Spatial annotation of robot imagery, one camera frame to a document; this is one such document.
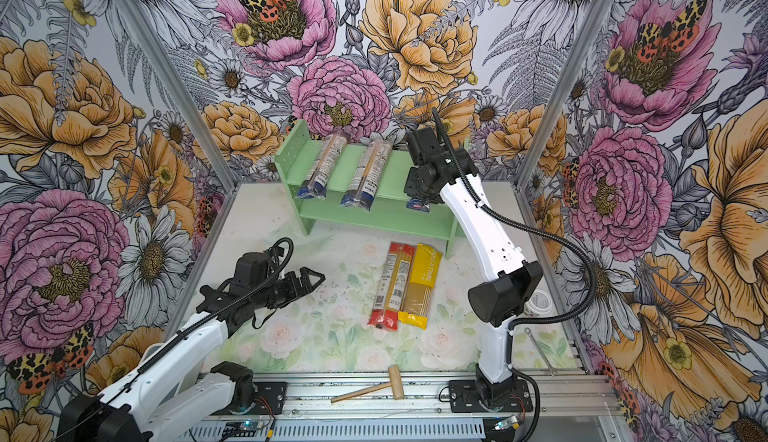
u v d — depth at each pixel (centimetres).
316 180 80
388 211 78
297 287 72
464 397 74
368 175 81
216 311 54
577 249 44
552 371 79
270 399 74
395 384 76
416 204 74
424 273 94
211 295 88
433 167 53
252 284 64
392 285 91
